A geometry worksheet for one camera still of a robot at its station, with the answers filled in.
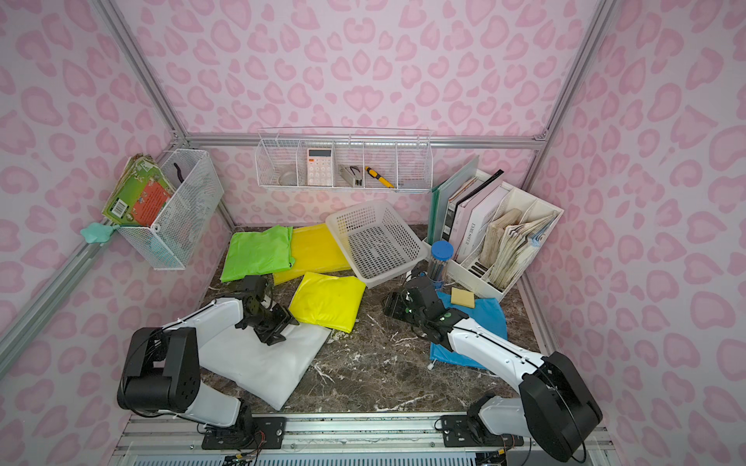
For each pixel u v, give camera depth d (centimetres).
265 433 73
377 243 114
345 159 101
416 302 65
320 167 95
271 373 81
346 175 100
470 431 67
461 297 99
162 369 49
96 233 63
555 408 40
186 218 88
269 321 80
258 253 107
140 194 72
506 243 86
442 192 87
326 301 93
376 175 98
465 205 84
